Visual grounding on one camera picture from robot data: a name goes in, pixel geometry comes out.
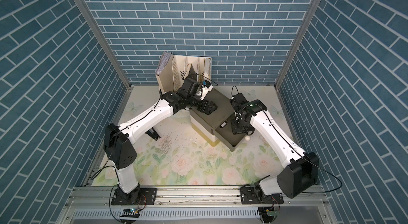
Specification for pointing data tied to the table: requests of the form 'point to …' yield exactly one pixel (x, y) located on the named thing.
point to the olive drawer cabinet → (217, 126)
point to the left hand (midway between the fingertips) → (214, 105)
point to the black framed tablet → (192, 74)
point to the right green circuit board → (273, 213)
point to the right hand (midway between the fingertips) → (239, 130)
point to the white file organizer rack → (198, 68)
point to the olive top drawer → (231, 140)
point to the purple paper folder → (166, 58)
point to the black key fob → (223, 124)
